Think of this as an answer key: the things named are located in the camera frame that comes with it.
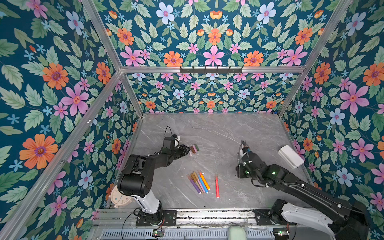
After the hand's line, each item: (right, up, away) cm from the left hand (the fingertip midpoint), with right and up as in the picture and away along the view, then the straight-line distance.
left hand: (190, 145), depth 93 cm
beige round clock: (-36, -26, -16) cm, 48 cm away
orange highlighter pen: (+8, -19, -7) cm, 22 cm away
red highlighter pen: (+16, -22, -11) cm, 30 cm away
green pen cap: (+3, -2, +7) cm, 8 cm away
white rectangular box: (+63, -7, 0) cm, 64 cm away
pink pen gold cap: (+6, -20, -8) cm, 23 cm away
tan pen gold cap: (+4, -21, -9) cm, 23 cm away
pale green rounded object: (+24, -38, -25) cm, 51 cm away
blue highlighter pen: (+7, -20, -9) cm, 24 cm away
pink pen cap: (+2, -3, +5) cm, 7 cm away
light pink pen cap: (0, -5, +3) cm, 6 cm away
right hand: (+25, -10, -15) cm, 31 cm away
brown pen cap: (+1, -3, +5) cm, 6 cm away
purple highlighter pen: (+2, -20, -8) cm, 21 cm away
